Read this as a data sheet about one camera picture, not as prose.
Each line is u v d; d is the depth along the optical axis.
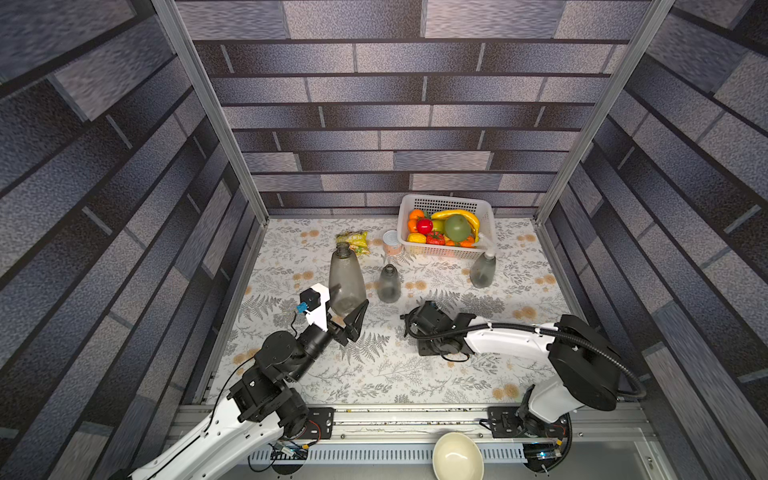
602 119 0.90
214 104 0.86
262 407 0.49
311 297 0.51
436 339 0.66
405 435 0.73
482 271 0.98
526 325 0.51
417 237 1.06
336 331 0.56
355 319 0.58
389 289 0.94
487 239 0.88
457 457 0.69
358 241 1.09
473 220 1.08
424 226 1.07
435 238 1.06
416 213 1.14
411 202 1.16
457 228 1.01
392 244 1.06
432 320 0.67
